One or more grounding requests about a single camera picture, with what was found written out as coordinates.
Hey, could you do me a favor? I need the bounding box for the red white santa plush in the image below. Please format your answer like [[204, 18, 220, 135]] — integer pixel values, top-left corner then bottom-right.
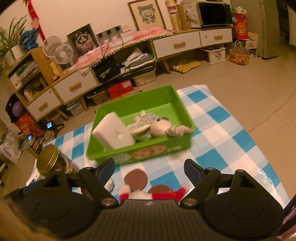
[[118, 184, 190, 204]]

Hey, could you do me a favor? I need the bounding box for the white foam block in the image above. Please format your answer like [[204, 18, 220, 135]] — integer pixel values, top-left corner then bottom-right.
[[91, 112, 135, 150]]

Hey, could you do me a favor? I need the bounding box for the blue white plush doll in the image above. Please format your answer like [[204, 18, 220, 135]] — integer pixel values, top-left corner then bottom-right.
[[127, 110, 193, 142]]

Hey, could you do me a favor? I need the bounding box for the brown round plush disc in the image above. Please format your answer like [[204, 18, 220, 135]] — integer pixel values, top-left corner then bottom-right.
[[124, 169, 148, 191]]

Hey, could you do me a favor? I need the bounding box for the blue white checkered cloth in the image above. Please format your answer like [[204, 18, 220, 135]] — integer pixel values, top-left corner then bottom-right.
[[26, 84, 291, 209]]

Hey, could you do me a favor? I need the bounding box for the gold lid glass jar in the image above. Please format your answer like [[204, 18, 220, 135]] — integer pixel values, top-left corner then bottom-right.
[[37, 144, 79, 176]]

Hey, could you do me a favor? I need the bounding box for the green plastic bin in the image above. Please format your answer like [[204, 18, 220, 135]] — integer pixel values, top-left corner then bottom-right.
[[86, 86, 195, 165]]

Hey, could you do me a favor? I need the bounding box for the red box under cabinet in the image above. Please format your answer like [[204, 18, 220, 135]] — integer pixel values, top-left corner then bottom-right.
[[106, 80, 133, 99]]

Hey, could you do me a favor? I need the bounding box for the wooden white drawer cabinet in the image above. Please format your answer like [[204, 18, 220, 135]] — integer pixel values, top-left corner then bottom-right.
[[7, 26, 232, 121]]

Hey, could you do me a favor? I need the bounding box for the purple ball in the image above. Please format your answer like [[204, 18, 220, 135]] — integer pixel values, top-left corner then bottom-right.
[[12, 101, 26, 118]]

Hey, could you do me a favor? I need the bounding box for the black handbag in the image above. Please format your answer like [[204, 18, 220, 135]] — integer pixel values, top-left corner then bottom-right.
[[92, 57, 121, 83]]

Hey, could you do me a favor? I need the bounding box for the egg carton tray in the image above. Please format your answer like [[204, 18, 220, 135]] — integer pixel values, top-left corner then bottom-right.
[[169, 58, 201, 74]]

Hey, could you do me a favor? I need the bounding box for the pink cloth runner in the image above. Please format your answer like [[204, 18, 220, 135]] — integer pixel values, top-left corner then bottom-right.
[[76, 27, 173, 75]]

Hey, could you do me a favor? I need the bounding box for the white cutout storage box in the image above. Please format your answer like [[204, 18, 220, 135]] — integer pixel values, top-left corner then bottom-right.
[[201, 47, 226, 65]]

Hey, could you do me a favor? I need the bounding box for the folded clothes stack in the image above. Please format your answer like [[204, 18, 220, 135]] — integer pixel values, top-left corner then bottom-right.
[[121, 48, 155, 70]]

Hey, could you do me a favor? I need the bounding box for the white desk fan front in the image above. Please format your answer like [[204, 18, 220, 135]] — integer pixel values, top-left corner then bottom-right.
[[54, 44, 73, 65]]

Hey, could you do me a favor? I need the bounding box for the white desk fan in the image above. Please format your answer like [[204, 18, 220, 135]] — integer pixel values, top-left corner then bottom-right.
[[42, 36, 62, 58], [54, 44, 73, 65]]

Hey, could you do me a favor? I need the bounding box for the bag of oranges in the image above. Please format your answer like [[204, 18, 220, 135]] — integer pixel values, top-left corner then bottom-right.
[[229, 40, 249, 65]]

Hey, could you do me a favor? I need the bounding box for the framed cat picture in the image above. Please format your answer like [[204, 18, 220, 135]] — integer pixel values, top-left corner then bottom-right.
[[67, 24, 98, 57]]

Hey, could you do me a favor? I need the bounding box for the white desk fan rear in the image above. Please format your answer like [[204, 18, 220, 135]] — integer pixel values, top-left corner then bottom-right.
[[42, 36, 62, 58]]

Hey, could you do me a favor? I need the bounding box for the grey refrigerator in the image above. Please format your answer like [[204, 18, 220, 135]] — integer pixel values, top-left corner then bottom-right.
[[231, 0, 280, 59]]

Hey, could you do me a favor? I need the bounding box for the potted green plant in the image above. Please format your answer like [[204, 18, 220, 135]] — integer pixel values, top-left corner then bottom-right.
[[1, 16, 27, 71]]

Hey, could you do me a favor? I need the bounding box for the blue stitch plush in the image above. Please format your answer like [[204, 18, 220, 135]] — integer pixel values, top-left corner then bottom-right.
[[20, 28, 39, 52]]

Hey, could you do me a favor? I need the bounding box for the red gift box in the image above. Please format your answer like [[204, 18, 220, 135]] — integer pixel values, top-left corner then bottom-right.
[[232, 13, 248, 40]]

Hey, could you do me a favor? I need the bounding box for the framed cartoon girl picture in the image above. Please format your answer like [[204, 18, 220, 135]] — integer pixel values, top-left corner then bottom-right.
[[127, 0, 166, 31]]

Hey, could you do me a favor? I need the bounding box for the stack of paper cups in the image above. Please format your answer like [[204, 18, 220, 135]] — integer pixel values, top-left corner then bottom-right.
[[165, 0, 181, 31]]

